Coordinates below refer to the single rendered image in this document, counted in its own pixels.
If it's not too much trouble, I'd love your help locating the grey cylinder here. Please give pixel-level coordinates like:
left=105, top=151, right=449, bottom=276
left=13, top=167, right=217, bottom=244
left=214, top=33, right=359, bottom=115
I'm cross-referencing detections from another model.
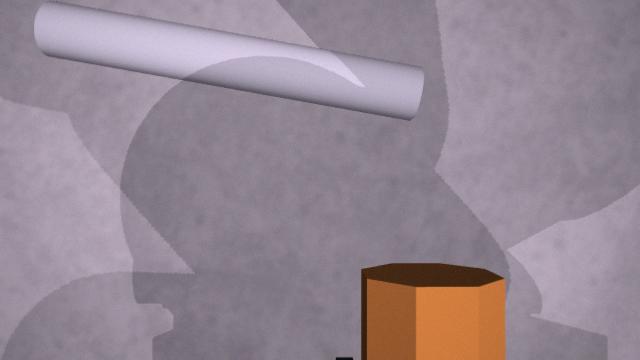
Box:
left=34, top=0, right=424, bottom=121

